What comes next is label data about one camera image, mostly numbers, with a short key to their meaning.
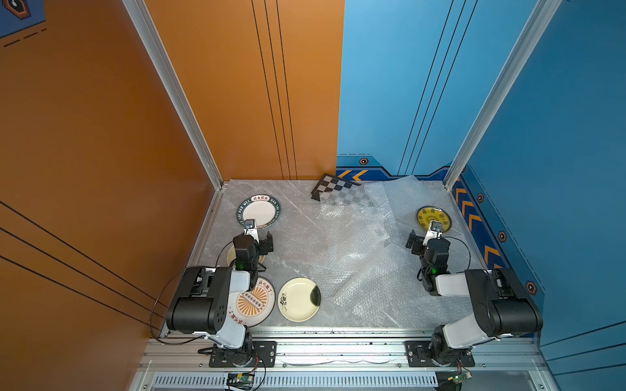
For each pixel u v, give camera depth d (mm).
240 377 711
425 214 1081
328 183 1160
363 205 1052
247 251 713
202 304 454
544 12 697
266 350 740
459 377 696
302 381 696
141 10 696
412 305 828
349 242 958
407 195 1125
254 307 827
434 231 785
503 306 446
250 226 807
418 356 725
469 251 1079
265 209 1104
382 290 851
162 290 486
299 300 842
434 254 707
